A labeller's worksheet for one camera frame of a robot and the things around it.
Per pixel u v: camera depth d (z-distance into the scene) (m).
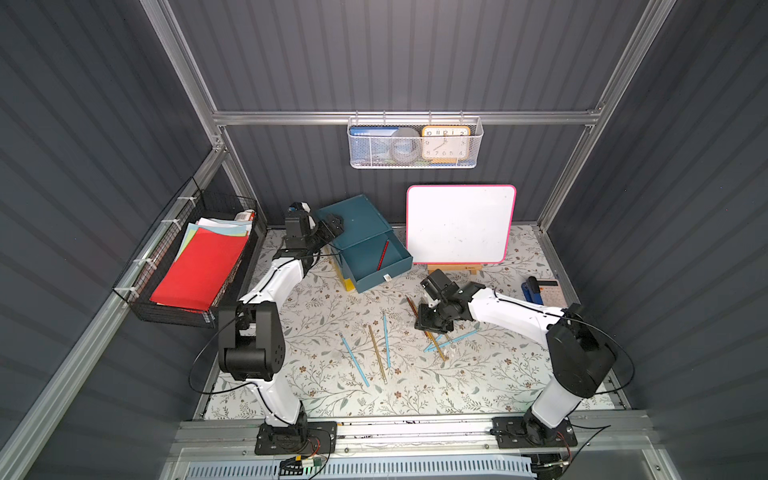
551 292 0.99
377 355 0.87
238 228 0.78
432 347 0.89
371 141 0.83
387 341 0.91
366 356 0.87
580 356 0.46
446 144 0.88
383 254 0.93
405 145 0.91
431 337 0.91
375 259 0.89
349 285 0.87
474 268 1.03
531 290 0.97
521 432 0.73
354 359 0.87
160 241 0.67
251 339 0.48
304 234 0.73
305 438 0.67
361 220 0.92
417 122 0.89
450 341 0.89
